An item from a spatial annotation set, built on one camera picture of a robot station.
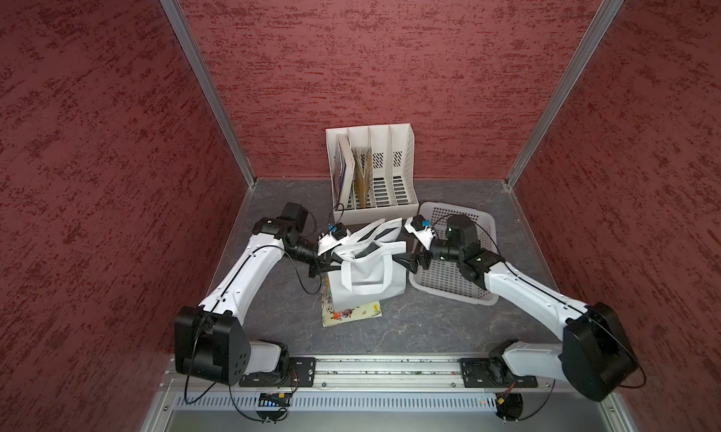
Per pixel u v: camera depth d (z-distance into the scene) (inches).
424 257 27.4
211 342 15.6
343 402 30.5
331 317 32.7
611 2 28.4
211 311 16.2
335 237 25.3
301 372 29.2
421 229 26.4
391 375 29.7
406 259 27.6
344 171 37.1
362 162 37.9
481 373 29.1
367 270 29.2
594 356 16.2
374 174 46.6
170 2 28.3
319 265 26.5
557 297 18.7
